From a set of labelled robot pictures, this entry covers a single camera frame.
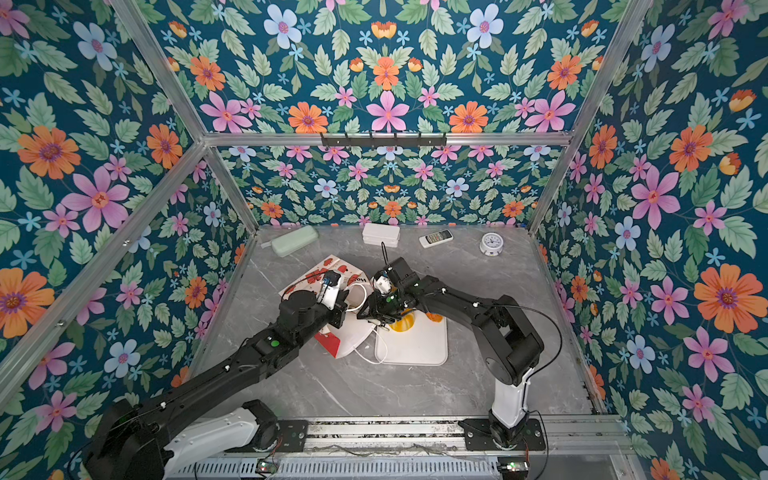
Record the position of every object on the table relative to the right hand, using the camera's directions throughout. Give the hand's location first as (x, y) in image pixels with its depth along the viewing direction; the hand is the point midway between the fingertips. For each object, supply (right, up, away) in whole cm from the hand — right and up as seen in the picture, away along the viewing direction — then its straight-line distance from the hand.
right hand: (362, 315), depth 83 cm
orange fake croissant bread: (+21, -3, +10) cm, 24 cm away
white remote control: (+24, +24, +32) cm, 47 cm away
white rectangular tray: (+18, -11, +8) cm, 23 cm away
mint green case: (-31, +22, +30) cm, 49 cm away
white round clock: (+45, +21, +28) cm, 57 cm away
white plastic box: (+1, +25, +29) cm, 38 cm away
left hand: (-2, +9, -6) cm, 11 cm away
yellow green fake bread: (+12, -4, +6) cm, 14 cm away
